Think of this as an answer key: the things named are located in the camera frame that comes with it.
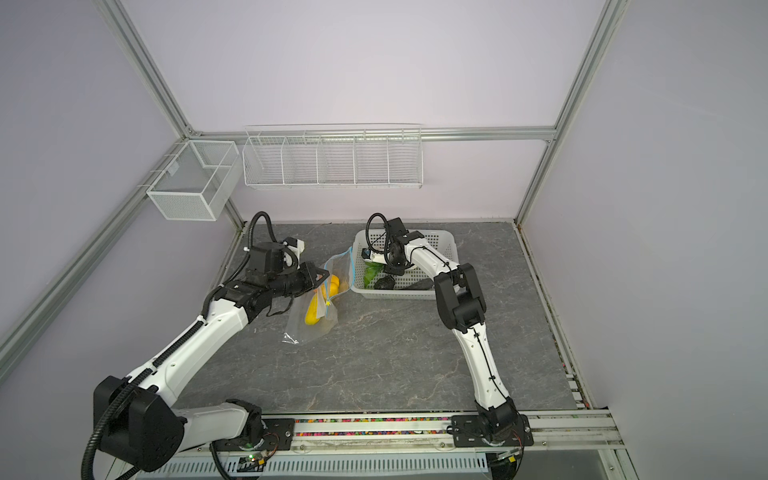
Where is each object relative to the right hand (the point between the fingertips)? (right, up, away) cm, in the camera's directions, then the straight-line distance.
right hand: (394, 261), depth 106 cm
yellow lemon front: (-18, -7, -15) cm, 25 cm away
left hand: (-17, -3, -27) cm, 32 cm away
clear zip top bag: (-30, -21, -15) cm, 40 cm away
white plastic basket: (+4, +2, -30) cm, 31 cm away
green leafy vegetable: (-8, -3, -4) cm, 9 cm away
